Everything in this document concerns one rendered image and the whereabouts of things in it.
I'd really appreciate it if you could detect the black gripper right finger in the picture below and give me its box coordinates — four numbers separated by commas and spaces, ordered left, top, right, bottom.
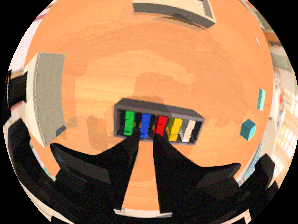
152, 133, 242, 213

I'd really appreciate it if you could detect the teal cube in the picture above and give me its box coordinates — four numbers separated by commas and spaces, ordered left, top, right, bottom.
239, 119, 257, 141

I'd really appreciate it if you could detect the light teal block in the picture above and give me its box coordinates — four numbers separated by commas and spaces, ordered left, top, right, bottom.
257, 88, 265, 111

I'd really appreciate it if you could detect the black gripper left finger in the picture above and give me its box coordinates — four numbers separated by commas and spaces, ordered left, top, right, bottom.
49, 131, 141, 210

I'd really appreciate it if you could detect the green fuse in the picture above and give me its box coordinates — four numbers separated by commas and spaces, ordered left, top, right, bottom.
124, 109, 136, 135

